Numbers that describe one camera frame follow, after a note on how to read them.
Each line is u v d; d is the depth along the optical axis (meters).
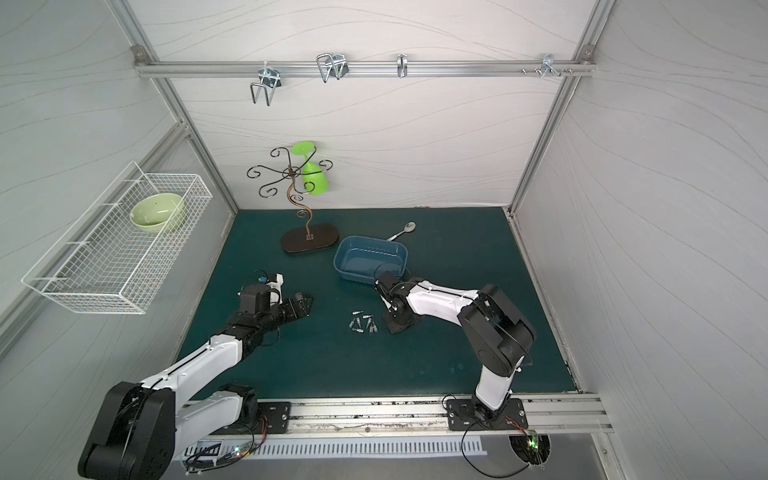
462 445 0.64
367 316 0.91
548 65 0.76
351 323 0.90
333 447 0.70
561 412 0.77
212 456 0.70
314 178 0.97
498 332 0.47
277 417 0.73
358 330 0.88
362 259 1.06
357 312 0.91
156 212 0.73
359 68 0.80
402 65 0.78
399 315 0.76
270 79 0.78
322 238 1.12
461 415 0.74
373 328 0.88
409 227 1.14
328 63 0.77
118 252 0.69
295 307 0.78
